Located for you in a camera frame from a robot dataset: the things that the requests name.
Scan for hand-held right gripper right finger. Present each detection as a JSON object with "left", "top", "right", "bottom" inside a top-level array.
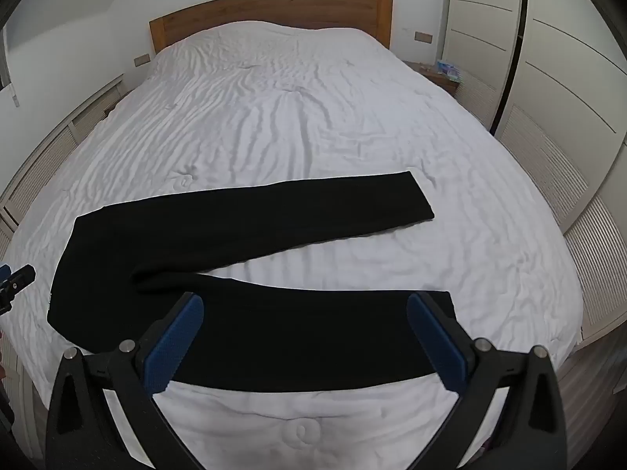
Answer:
[{"left": 404, "top": 292, "right": 570, "bottom": 470}]

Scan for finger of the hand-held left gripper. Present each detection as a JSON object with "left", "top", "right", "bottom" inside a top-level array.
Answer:
[{"left": 0, "top": 263, "right": 37, "bottom": 315}]

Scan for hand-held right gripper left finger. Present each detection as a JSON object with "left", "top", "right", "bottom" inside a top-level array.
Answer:
[{"left": 45, "top": 292, "right": 216, "bottom": 470}]

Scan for black pants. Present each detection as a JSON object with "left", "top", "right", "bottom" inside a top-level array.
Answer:
[{"left": 47, "top": 171, "right": 456, "bottom": 393}]

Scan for white duvet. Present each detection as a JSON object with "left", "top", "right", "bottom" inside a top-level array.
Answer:
[{"left": 0, "top": 20, "right": 585, "bottom": 470}]

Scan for wooden nightstand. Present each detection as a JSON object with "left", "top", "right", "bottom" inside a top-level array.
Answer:
[{"left": 404, "top": 60, "right": 462, "bottom": 95}]

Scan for blue box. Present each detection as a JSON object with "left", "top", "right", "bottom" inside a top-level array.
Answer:
[{"left": 435, "top": 60, "right": 464, "bottom": 83}]

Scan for white wardrobe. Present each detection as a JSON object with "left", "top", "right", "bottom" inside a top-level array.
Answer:
[{"left": 441, "top": 0, "right": 627, "bottom": 346}]

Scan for wooden headboard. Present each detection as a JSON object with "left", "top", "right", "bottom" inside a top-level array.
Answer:
[{"left": 148, "top": 0, "right": 394, "bottom": 56}]

